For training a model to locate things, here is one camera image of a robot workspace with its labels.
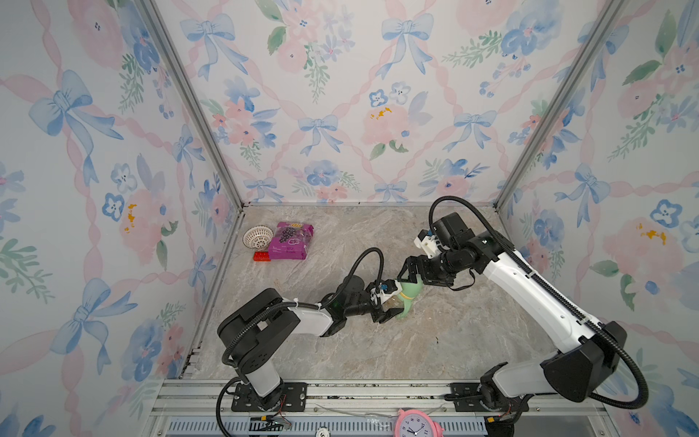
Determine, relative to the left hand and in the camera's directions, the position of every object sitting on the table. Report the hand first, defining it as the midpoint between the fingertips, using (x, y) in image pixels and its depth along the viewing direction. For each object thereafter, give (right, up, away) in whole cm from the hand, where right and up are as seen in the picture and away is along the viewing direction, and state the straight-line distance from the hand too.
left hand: (402, 296), depth 81 cm
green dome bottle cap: (0, +4, -10) cm, 10 cm away
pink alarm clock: (0, -29, -12) cm, 32 cm away
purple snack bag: (-38, +16, +19) cm, 45 cm away
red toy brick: (-49, +10, +20) cm, 54 cm away
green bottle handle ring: (0, -1, -7) cm, 7 cm away
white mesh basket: (-52, +17, +25) cm, 61 cm away
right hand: (+1, +6, -7) cm, 9 cm away
